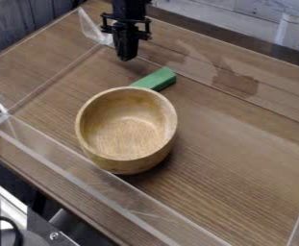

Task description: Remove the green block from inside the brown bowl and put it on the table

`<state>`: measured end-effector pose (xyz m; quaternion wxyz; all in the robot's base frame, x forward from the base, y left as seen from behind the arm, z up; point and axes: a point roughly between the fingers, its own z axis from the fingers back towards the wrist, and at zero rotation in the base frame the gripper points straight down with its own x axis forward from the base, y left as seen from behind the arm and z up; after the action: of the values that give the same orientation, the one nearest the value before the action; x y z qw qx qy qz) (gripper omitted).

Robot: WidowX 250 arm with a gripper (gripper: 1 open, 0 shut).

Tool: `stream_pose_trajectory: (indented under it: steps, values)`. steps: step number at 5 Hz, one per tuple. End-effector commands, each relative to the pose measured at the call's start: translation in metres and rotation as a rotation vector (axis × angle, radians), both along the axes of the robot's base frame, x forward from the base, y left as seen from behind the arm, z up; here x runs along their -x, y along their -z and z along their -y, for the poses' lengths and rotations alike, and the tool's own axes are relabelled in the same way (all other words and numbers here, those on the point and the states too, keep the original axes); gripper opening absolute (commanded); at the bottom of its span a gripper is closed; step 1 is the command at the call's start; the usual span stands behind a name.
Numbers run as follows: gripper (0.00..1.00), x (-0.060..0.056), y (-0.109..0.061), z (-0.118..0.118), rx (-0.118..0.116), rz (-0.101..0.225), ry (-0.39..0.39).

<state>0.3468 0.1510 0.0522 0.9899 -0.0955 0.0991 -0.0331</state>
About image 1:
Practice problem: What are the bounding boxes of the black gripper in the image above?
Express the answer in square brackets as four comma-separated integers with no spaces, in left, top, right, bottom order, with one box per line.
[100,0,151,61]

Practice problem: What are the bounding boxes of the green rectangular block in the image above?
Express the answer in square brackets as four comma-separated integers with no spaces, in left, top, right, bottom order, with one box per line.
[131,67,176,91]

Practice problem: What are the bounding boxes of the brown wooden bowl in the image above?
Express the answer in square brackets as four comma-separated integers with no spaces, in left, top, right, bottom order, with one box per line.
[75,86,177,175]

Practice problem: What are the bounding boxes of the white container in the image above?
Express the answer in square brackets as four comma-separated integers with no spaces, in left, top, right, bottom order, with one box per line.
[275,12,299,51]

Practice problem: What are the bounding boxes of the clear acrylic tray wall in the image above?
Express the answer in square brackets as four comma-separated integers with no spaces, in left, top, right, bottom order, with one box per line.
[0,1,299,246]

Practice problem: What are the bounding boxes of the grey metal bracket with screw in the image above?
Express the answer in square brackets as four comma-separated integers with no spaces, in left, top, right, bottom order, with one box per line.
[24,209,80,246]

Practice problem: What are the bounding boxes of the black cable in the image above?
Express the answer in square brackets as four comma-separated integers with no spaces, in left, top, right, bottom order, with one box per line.
[0,216,25,246]

